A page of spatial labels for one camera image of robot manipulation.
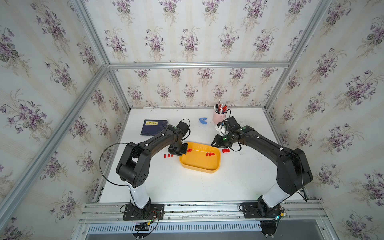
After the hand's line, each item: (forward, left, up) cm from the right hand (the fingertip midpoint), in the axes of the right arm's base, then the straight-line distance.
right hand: (214, 144), depth 87 cm
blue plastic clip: (+26, +7, -9) cm, 29 cm away
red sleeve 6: (-3, +31, -10) cm, 33 cm away
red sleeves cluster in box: (+2, +15, -10) cm, 18 cm away
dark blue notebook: (+19, +43, -9) cm, 48 cm away
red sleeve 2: (+2, -10, -10) cm, 14 cm away
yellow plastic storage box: (-4, +6, -10) cm, 13 cm away
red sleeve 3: (+2, -7, -10) cm, 12 cm away
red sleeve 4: (-3, +26, -10) cm, 28 cm away
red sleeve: (+2, -8, -10) cm, 13 cm away
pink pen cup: (+26, -5, -1) cm, 26 cm away
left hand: (-5, +18, -5) cm, 20 cm away
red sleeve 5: (-3, +28, -10) cm, 30 cm away
